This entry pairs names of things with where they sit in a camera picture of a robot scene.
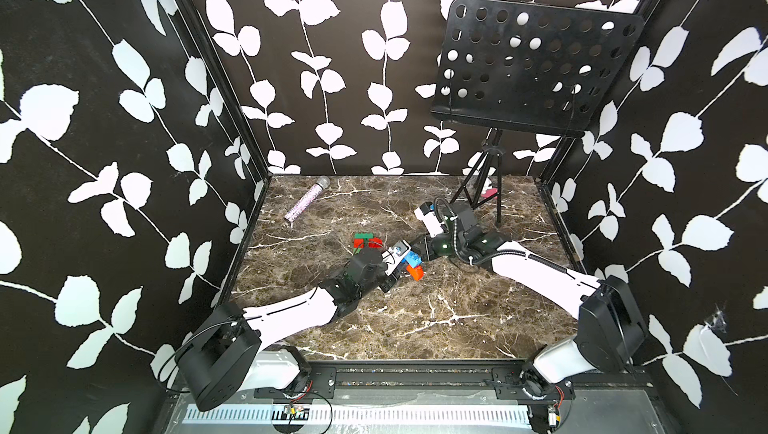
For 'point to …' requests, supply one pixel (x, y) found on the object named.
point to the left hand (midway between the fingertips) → (399, 253)
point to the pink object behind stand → (489, 193)
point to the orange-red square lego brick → (358, 243)
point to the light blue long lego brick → (412, 259)
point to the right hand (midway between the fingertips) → (405, 243)
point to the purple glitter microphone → (307, 199)
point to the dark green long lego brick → (364, 235)
